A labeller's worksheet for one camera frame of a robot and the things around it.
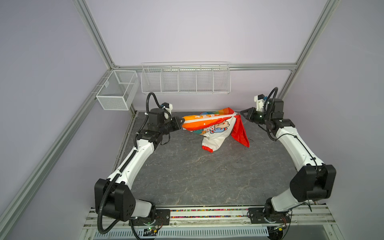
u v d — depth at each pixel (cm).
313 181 43
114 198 40
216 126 87
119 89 102
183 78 100
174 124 69
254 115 73
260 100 74
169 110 71
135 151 50
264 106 73
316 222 72
